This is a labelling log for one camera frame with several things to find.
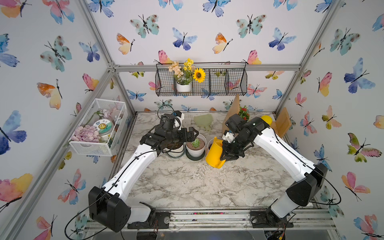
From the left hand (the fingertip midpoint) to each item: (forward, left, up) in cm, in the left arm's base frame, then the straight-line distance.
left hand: (193, 132), depth 76 cm
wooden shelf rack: (+14, -55, -11) cm, 57 cm away
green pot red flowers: (+18, -31, -6) cm, 36 cm away
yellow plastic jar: (+15, -45, -8) cm, 48 cm away
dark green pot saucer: (-2, -1, -24) cm, 24 cm away
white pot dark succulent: (-1, +11, -15) cm, 18 cm away
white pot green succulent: (+1, -2, -17) cm, 17 cm away
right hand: (-13, -14, -4) cm, 19 cm away
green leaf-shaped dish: (+31, -8, -26) cm, 41 cm away
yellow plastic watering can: (-10, -10, -6) cm, 15 cm away
